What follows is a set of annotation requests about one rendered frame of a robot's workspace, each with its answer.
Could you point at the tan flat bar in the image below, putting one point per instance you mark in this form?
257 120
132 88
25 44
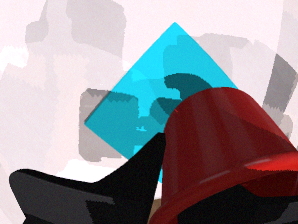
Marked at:
156 204

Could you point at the red cup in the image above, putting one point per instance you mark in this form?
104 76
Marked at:
218 138

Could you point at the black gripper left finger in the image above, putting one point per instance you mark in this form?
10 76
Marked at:
125 196

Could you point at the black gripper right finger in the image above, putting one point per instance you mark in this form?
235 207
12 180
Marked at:
237 205

